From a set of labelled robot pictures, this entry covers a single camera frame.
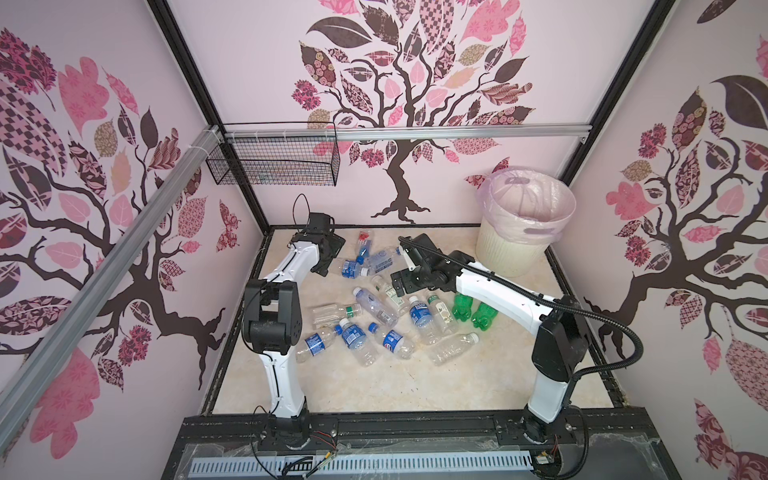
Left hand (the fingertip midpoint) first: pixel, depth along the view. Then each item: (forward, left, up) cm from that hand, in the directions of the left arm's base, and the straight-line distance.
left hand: (336, 252), depth 99 cm
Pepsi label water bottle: (-29, +3, -6) cm, 30 cm away
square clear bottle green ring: (-18, +2, -9) cm, 21 cm away
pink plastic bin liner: (+18, -67, +7) cm, 70 cm away
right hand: (-13, -23, +6) cm, 27 cm away
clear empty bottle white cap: (-31, -34, -8) cm, 46 cm away
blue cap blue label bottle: (-29, -19, -4) cm, 35 cm away
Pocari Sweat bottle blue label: (-21, -28, -5) cm, 35 cm away
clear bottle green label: (-20, -35, -5) cm, 41 cm away
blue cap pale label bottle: (+2, -16, -6) cm, 17 cm away
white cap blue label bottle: (-30, -10, -5) cm, 32 cm away
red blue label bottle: (+11, -9, -6) cm, 15 cm away
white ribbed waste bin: (-3, -57, +2) cm, 57 cm away
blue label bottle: (-3, -5, -5) cm, 8 cm away
